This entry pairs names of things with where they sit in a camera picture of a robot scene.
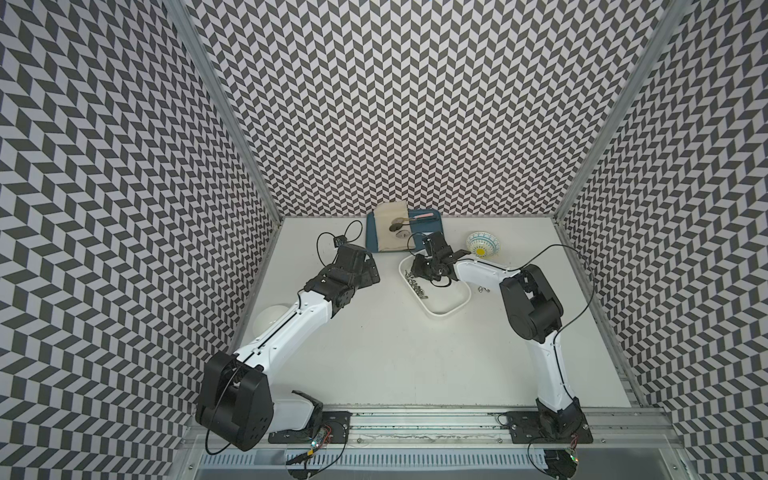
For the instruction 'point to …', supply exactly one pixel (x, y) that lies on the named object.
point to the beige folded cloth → (388, 240)
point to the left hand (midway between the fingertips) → (359, 272)
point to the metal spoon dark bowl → (396, 227)
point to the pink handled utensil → (423, 215)
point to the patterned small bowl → (482, 244)
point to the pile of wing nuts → (410, 278)
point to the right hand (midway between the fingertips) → (413, 271)
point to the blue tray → (423, 222)
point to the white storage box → (435, 300)
